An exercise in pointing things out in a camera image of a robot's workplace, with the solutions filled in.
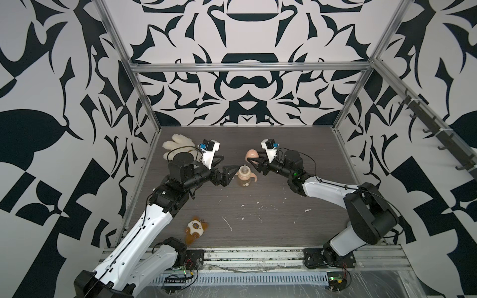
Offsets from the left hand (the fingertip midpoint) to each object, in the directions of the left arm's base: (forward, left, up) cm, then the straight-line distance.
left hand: (228, 158), depth 68 cm
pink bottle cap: (+8, -9, -9) cm, 15 cm away
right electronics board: (-36, -39, -31) cm, 62 cm away
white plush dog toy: (+24, +26, -20) cm, 41 cm away
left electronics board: (-34, +23, -34) cm, 53 cm away
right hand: (+9, -10, -10) cm, 17 cm away
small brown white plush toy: (-16, +15, -28) cm, 36 cm away
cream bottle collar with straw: (+5, -7, -20) cm, 21 cm away
